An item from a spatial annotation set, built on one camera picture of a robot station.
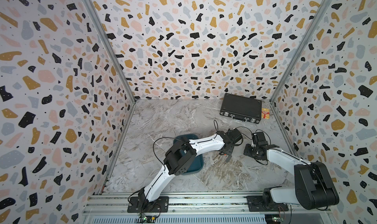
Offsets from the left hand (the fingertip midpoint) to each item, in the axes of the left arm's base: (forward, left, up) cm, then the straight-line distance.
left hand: (229, 149), depth 91 cm
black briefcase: (+34, -14, 0) cm, 37 cm away
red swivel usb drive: (-4, +3, +2) cm, 6 cm away
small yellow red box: (+30, -33, -2) cm, 45 cm away
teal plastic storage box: (-7, +20, -1) cm, 22 cm away
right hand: (0, -12, -2) cm, 12 cm away
